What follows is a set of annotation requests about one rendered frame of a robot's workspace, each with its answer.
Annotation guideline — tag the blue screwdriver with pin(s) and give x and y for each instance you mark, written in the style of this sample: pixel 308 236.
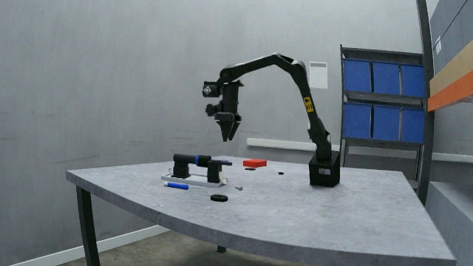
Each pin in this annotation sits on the blue screwdriver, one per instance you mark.
pixel 176 185

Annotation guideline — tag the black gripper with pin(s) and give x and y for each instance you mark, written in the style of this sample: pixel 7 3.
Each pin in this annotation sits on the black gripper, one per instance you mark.
pixel 228 118

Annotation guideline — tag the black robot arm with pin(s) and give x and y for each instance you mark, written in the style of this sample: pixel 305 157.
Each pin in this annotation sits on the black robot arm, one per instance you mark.
pixel 297 70

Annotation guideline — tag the red rectangular block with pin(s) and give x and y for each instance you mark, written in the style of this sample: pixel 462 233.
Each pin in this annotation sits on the red rectangular block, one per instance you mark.
pixel 253 164

